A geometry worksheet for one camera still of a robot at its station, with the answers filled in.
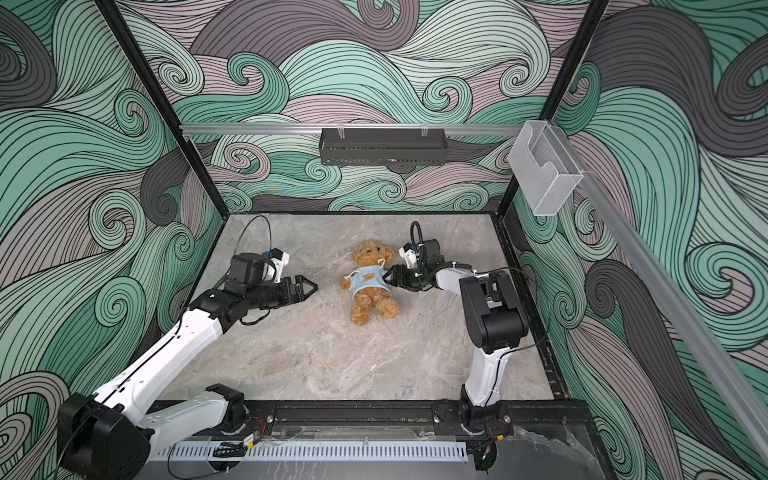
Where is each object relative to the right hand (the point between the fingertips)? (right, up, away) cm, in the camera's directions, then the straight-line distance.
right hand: (391, 280), depth 96 cm
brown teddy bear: (-7, -5, -9) cm, 13 cm away
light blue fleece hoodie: (-8, +2, -4) cm, 9 cm away
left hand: (-23, +1, -17) cm, 28 cm away
